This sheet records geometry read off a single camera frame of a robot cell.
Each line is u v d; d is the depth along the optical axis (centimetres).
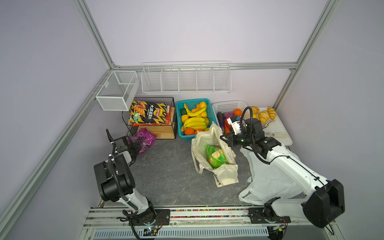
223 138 76
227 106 116
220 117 110
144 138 98
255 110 117
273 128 109
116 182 43
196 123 102
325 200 40
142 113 91
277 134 102
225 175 77
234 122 70
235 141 69
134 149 87
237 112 123
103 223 74
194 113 111
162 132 106
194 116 112
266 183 83
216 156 79
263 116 113
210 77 104
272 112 116
